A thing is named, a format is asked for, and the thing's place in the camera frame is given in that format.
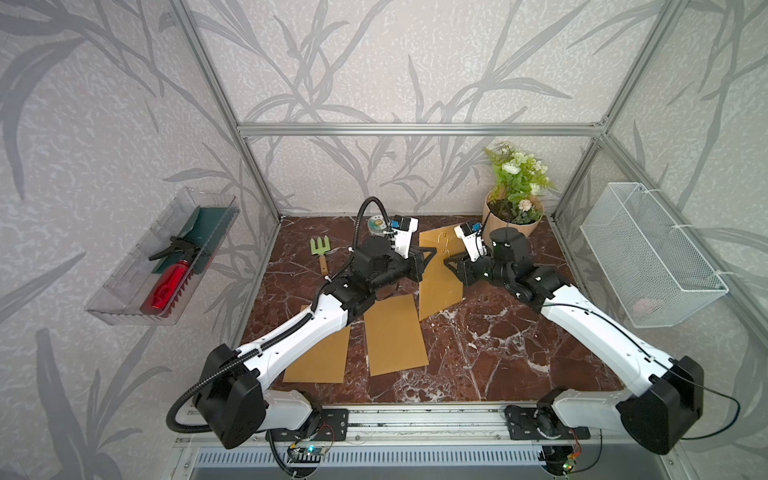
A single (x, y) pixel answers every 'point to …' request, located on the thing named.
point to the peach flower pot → (491, 223)
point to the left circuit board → (310, 454)
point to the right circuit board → (568, 464)
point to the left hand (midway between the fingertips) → (438, 254)
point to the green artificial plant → (518, 182)
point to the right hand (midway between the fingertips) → (447, 258)
